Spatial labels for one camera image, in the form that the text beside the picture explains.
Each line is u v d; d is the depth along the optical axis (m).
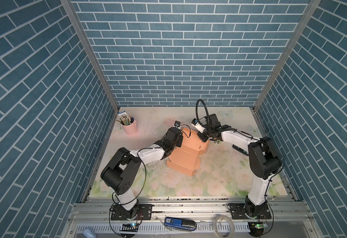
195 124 0.85
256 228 0.72
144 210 0.75
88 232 0.66
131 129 1.00
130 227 0.72
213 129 0.75
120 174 0.46
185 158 0.94
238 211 0.74
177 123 0.81
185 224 0.67
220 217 0.72
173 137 0.71
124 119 0.91
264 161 0.50
